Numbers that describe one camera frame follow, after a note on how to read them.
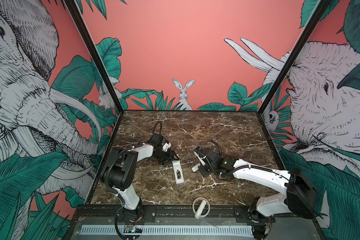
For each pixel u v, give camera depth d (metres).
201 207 0.74
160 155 0.80
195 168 0.80
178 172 0.87
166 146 0.90
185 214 0.76
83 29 0.76
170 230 0.70
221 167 0.58
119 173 0.47
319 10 0.70
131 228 0.70
